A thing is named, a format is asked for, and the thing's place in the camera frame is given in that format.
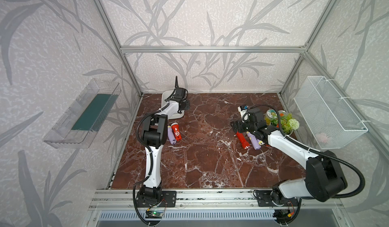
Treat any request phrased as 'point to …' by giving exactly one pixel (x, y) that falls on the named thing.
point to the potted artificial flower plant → (288, 123)
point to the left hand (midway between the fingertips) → (186, 104)
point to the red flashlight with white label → (177, 132)
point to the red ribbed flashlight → (245, 144)
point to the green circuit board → (156, 214)
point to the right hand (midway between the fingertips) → (236, 120)
